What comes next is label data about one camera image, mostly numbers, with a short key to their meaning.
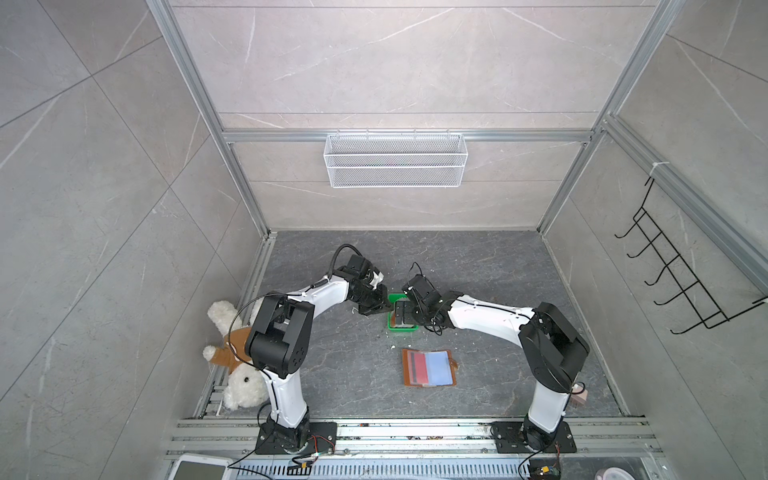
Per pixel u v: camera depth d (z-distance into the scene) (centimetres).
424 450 73
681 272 67
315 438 73
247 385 74
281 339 49
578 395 77
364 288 82
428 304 70
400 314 82
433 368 84
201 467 66
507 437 75
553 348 48
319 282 61
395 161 101
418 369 83
